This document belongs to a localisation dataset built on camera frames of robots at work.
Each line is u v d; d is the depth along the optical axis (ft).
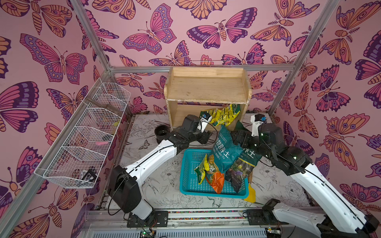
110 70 3.02
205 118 2.17
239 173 2.39
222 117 2.68
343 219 1.22
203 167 2.55
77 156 2.13
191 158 3.00
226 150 2.30
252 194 2.63
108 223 2.40
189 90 2.39
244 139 1.88
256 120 1.91
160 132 3.01
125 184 1.35
